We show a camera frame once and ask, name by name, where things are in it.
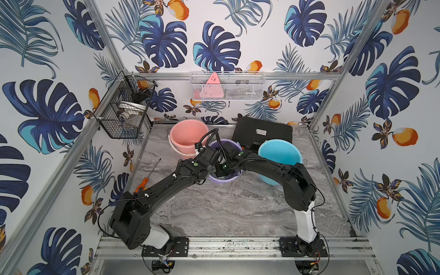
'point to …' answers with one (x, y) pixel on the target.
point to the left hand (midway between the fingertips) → (208, 168)
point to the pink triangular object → (213, 87)
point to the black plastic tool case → (254, 132)
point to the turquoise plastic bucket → (282, 150)
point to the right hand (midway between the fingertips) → (214, 173)
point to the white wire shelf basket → (227, 86)
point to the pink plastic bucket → (184, 134)
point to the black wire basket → (122, 110)
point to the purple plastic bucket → (220, 143)
